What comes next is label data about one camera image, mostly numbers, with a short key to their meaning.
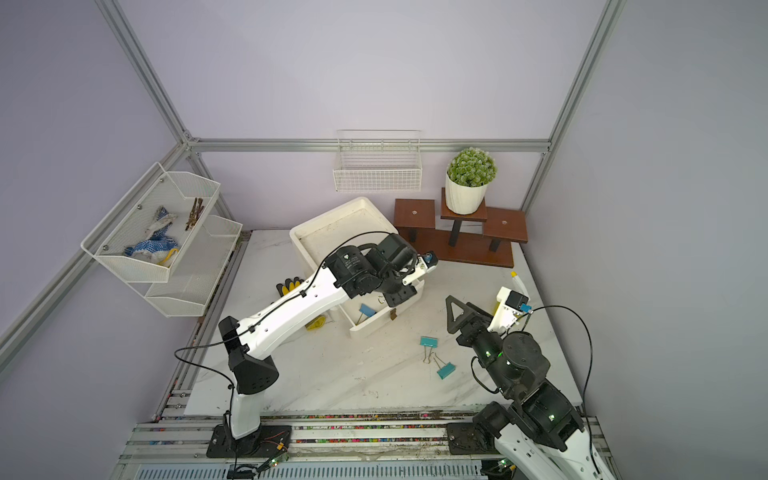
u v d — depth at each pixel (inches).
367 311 34.5
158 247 28.0
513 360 17.2
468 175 33.0
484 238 42.3
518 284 33.0
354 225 35.8
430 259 24.5
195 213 32.1
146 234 28.6
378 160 37.5
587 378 20.5
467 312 21.5
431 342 35.8
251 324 18.3
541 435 17.3
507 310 21.5
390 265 21.1
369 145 35.9
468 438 28.9
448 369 33.9
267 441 28.5
